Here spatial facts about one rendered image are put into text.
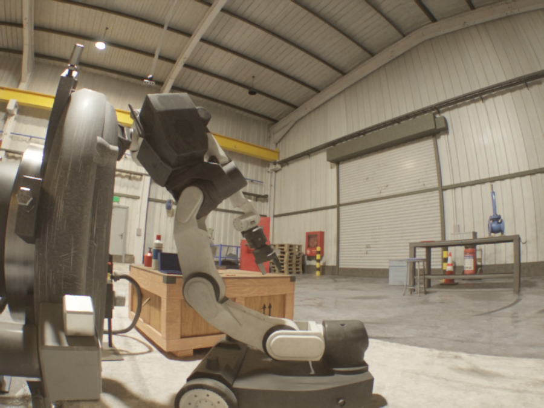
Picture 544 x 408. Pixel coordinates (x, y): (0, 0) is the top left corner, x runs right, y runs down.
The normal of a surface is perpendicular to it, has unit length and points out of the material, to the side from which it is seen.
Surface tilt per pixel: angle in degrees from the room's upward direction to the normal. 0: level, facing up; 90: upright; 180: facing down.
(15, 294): 123
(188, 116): 79
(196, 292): 90
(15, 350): 72
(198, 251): 90
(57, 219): 87
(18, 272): 110
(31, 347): 63
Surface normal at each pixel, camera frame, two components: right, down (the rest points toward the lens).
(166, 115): 0.68, -0.29
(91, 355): 0.61, 0.27
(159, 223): 0.59, -0.13
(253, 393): -0.04, -0.18
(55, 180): 0.16, -0.35
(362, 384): 0.31, -0.16
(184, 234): 0.12, 0.22
